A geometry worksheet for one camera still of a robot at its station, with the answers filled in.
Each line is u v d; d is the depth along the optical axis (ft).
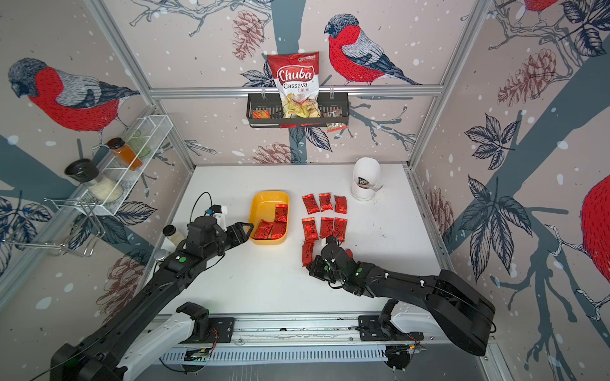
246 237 2.37
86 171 1.96
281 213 3.25
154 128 3.03
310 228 3.15
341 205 3.39
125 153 2.39
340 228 3.20
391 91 3.10
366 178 3.55
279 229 3.12
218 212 2.38
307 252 2.76
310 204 3.41
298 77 2.67
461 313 1.37
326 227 3.20
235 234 2.29
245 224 2.40
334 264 2.08
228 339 2.38
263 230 3.12
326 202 3.40
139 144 2.49
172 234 2.85
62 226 1.93
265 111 3.04
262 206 3.41
